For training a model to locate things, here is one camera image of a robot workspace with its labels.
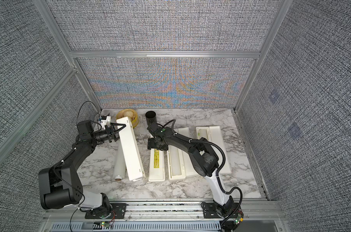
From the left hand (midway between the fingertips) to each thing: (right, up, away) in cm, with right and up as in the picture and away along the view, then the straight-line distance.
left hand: (127, 128), depth 80 cm
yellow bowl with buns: (-7, +9, +32) cm, 34 cm away
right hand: (+12, -10, +12) cm, 20 cm away
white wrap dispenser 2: (+29, -20, +3) cm, 36 cm away
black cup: (+9, +7, +25) cm, 27 cm away
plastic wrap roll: (-6, -22, +4) cm, 23 cm away
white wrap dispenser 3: (+16, -17, +4) cm, 23 cm away
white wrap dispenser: (+52, -4, +16) cm, 55 cm away
